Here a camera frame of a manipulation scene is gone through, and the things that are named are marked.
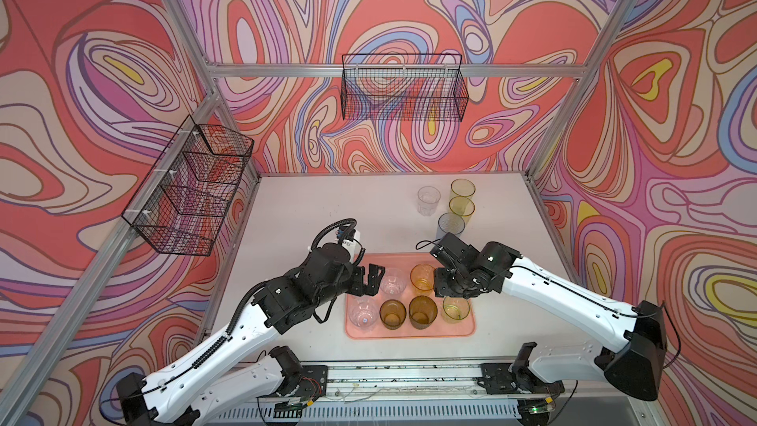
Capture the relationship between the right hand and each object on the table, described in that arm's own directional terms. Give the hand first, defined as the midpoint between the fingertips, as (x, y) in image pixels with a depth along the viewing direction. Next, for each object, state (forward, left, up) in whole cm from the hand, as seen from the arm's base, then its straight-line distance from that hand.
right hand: (446, 296), depth 75 cm
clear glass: (+1, +23, -11) cm, 25 cm away
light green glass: (0, -4, -11) cm, 12 cm away
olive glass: (0, +5, -11) cm, 12 cm away
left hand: (+3, +18, +10) cm, 21 cm away
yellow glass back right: (+37, -12, +1) cm, 39 cm away
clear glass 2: (+7, +13, -6) cm, 16 cm away
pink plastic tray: (0, +11, -4) cm, 11 cm away
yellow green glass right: (+32, -12, -3) cm, 34 cm away
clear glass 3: (+41, -1, -8) cm, 42 cm away
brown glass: (0, +14, -11) cm, 18 cm away
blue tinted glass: (+25, -6, -3) cm, 26 cm away
